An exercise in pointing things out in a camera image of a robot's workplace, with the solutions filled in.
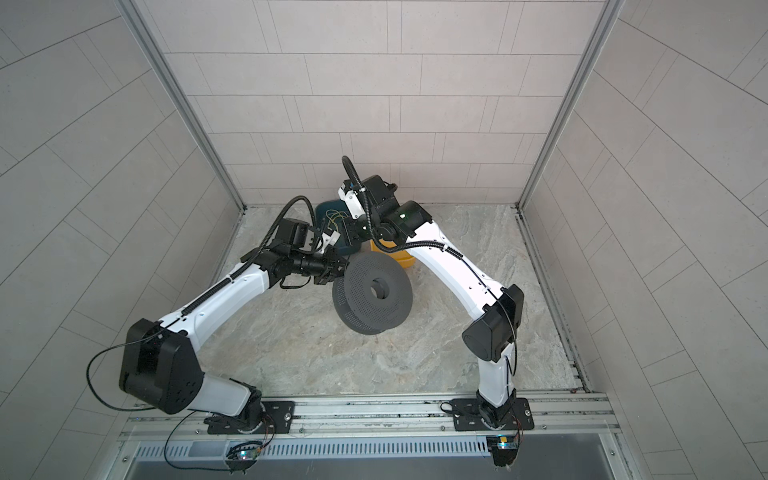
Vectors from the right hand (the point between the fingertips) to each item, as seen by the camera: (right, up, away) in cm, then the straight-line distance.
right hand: (343, 230), depth 74 cm
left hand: (+5, -10, +1) cm, 11 cm away
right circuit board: (+38, -50, -6) cm, 63 cm away
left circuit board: (-20, -49, -9) cm, 53 cm away
